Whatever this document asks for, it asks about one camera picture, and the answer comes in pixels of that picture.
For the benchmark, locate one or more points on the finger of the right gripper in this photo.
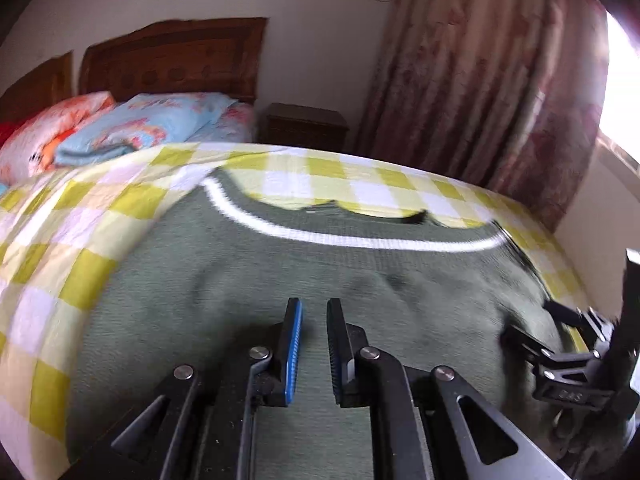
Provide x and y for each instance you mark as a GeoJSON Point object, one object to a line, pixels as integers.
{"type": "Point", "coordinates": [595, 330]}
{"type": "Point", "coordinates": [541, 358]}

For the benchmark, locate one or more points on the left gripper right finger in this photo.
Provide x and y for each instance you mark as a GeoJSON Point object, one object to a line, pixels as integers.
{"type": "Point", "coordinates": [426, 424]}

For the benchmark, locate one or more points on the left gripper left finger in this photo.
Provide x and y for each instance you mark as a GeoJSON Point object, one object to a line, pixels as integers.
{"type": "Point", "coordinates": [201, 425]}

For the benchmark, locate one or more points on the green knit sweater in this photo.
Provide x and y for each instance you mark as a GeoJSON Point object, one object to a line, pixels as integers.
{"type": "Point", "coordinates": [220, 267]}

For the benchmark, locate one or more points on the window with bars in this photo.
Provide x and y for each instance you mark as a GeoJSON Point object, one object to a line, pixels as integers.
{"type": "Point", "coordinates": [620, 112]}

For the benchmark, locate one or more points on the yellow checkered bed sheet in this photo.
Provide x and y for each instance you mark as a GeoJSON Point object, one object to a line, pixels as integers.
{"type": "Point", "coordinates": [63, 232]}

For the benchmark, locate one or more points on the floral pink curtain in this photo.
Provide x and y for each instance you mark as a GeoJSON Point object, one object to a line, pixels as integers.
{"type": "Point", "coordinates": [503, 94]}

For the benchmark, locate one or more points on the dark wooden nightstand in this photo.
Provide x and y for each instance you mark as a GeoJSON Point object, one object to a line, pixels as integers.
{"type": "Point", "coordinates": [303, 127]}

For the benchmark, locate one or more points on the blue floral quilt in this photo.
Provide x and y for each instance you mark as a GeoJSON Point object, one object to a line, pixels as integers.
{"type": "Point", "coordinates": [148, 120]}

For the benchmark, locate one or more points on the pink floral pillow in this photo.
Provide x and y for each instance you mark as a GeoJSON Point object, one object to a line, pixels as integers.
{"type": "Point", "coordinates": [30, 149]}

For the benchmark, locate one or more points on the large wooden headboard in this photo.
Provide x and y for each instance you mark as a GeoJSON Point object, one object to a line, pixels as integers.
{"type": "Point", "coordinates": [178, 56]}

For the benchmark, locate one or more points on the small wooden headboard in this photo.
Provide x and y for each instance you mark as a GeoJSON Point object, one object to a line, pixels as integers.
{"type": "Point", "coordinates": [48, 83]}

